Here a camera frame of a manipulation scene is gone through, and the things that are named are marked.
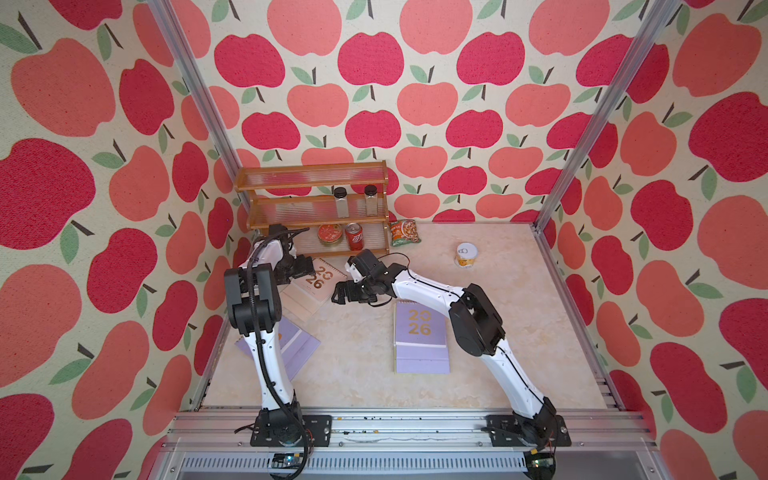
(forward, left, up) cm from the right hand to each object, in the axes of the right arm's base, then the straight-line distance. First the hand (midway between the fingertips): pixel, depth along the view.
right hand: (342, 302), depth 94 cm
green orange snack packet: (+35, -17, -1) cm, 39 cm away
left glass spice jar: (+27, +3, +17) cm, 32 cm away
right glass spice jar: (+30, -6, +18) cm, 36 cm away
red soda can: (+25, 0, +7) cm, 26 cm away
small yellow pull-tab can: (+23, -41, +1) cm, 47 cm away
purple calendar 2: (-14, +12, -4) cm, 19 cm away
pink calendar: (+5, +13, -3) cm, 14 cm away
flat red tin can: (+29, +10, +1) cm, 30 cm away
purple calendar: (-10, -25, -1) cm, 27 cm away
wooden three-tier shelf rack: (+26, +6, +16) cm, 32 cm away
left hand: (+10, +16, -2) cm, 19 cm away
